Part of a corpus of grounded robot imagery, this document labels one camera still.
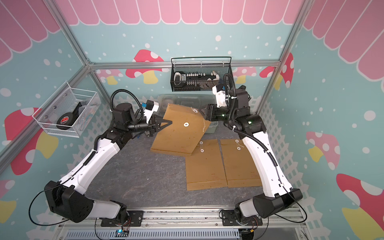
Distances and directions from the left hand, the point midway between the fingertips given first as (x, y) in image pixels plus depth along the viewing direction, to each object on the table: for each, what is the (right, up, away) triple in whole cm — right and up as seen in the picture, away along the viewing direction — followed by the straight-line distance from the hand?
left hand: (170, 124), depth 68 cm
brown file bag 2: (+17, -27, +24) cm, 40 cm away
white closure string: (+40, -15, +32) cm, 53 cm away
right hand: (+15, +7, -2) cm, 17 cm away
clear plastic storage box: (+12, +16, +32) cm, 38 cm away
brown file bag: (+4, -6, +4) cm, 8 cm away
